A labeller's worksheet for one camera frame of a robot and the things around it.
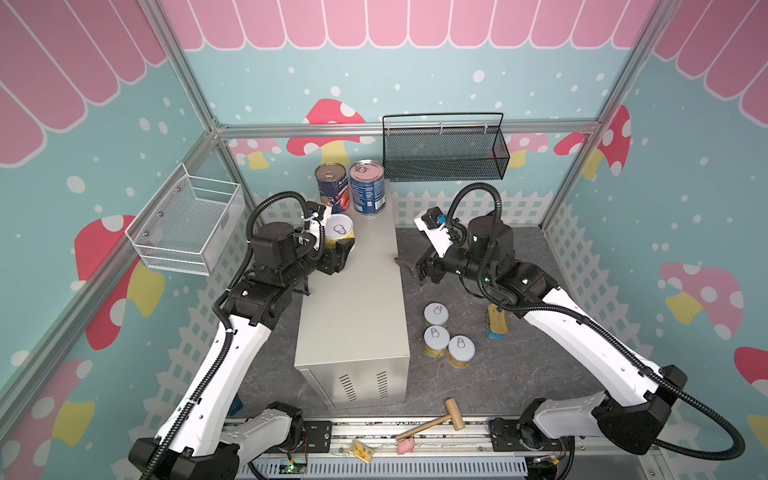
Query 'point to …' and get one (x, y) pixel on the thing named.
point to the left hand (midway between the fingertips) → (338, 241)
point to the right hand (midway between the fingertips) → (409, 244)
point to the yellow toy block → (361, 451)
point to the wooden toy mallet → (455, 416)
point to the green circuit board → (286, 467)
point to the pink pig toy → (405, 446)
